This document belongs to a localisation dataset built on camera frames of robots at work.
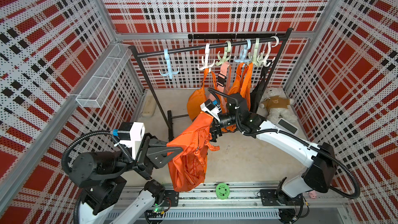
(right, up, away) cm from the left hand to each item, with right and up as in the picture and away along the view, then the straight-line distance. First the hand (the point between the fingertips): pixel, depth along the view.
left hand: (184, 147), depth 39 cm
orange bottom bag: (+2, +14, +36) cm, 39 cm away
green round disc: (+13, -30, +33) cm, 47 cm away
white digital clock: (+56, -3, +57) cm, 80 cm away
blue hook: (+31, +47, +66) cm, 87 cm away
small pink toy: (+57, -33, +34) cm, 74 cm away
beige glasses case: (-35, +8, +67) cm, 76 cm away
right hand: (+2, +1, +23) cm, 23 cm away
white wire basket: (-61, +19, +53) cm, 83 cm away
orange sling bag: (+23, +20, +36) cm, 47 cm away
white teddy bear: (+54, +9, +63) cm, 84 cm away
